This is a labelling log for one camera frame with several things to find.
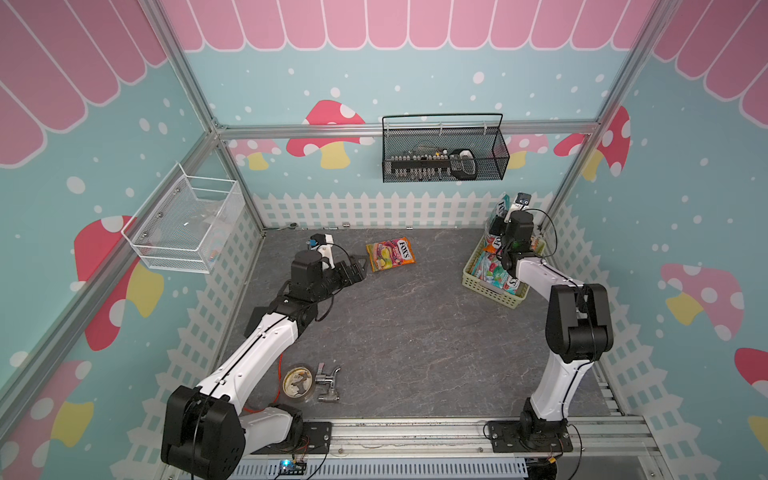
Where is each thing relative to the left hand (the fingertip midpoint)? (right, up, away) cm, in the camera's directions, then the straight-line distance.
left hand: (359, 266), depth 80 cm
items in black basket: (+19, +31, +9) cm, 37 cm away
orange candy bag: (+8, +4, +30) cm, 31 cm away
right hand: (+45, +18, +14) cm, 50 cm away
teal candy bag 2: (+42, -2, +19) cm, 46 cm away
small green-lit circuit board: (-16, -49, -8) cm, 52 cm away
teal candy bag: (+46, +20, +19) cm, 54 cm away
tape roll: (-17, -32, +2) cm, 37 cm away
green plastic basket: (+42, -9, +17) cm, 46 cm away
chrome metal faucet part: (-11, -31, +2) cm, 33 cm away
